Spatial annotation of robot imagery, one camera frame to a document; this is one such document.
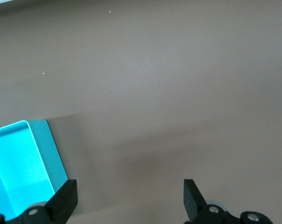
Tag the teal storage box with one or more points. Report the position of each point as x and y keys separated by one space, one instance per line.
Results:
x=19 y=163

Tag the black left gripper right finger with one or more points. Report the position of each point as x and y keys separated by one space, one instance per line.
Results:
x=194 y=203

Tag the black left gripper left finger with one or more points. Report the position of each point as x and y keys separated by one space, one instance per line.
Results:
x=61 y=205

